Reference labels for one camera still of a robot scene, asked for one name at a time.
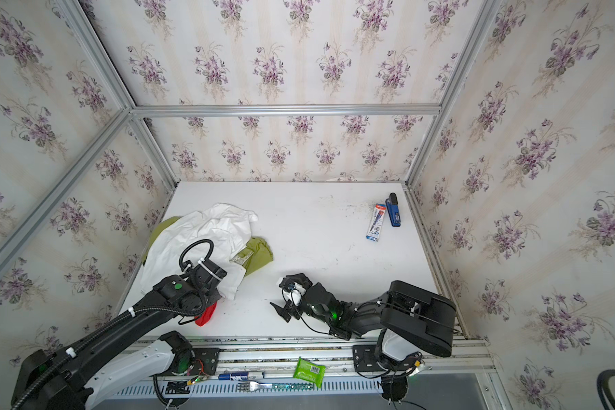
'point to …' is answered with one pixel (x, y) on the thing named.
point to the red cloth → (206, 315)
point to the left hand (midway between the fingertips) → (212, 293)
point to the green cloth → (254, 253)
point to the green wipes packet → (309, 371)
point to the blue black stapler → (393, 208)
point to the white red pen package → (376, 223)
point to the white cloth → (214, 233)
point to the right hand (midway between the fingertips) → (276, 292)
